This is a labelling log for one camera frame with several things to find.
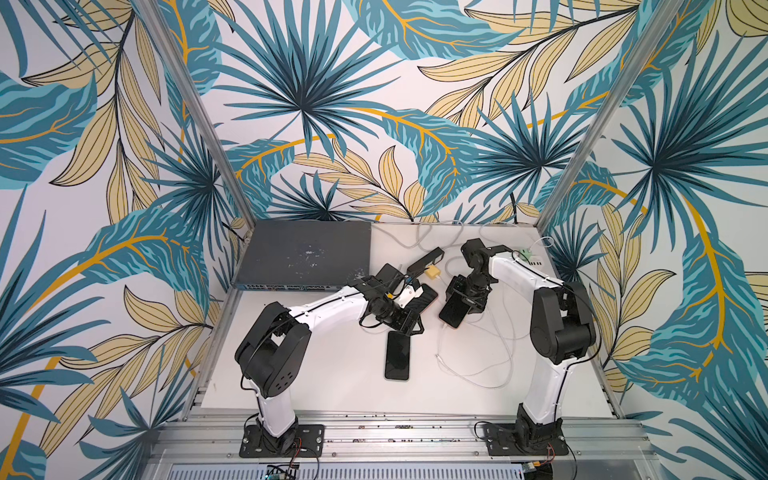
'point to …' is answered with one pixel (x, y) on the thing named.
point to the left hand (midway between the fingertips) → (412, 329)
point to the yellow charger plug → (432, 272)
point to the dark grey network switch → (304, 255)
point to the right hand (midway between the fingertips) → (438, 308)
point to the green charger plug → (525, 254)
